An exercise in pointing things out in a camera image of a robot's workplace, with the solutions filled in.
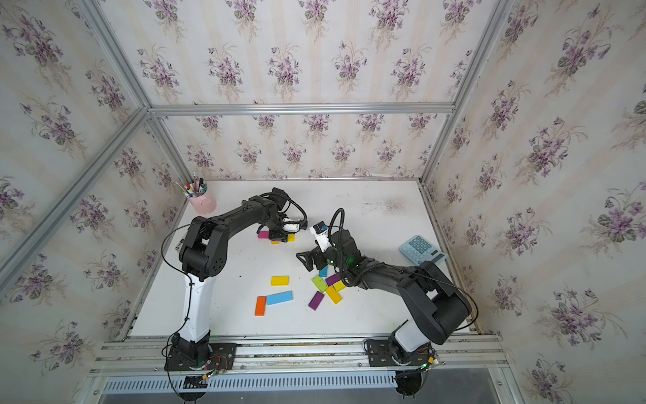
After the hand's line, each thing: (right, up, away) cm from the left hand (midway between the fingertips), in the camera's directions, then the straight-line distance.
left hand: (284, 231), depth 102 cm
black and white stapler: (-39, -5, -9) cm, 40 cm away
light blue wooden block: (+1, -21, -17) cm, 27 cm away
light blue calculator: (+54, -6, -7) cm, 54 cm away
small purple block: (+20, -15, -14) cm, 29 cm away
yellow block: (+4, -1, -8) cm, 9 cm away
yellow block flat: (0, -16, -14) cm, 21 cm away
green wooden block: (+15, -17, -14) cm, 27 cm away
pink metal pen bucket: (-33, +11, 0) cm, 35 cm away
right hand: (+12, -4, -16) cm, 21 cm away
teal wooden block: (+17, -13, -12) cm, 25 cm away
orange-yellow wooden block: (-3, -4, -5) cm, 7 cm away
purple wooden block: (+14, -21, -18) cm, 32 cm away
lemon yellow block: (+22, -18, -15) cm, 32 cm away
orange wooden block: (-5, -23, -20) cm, 31 cm away
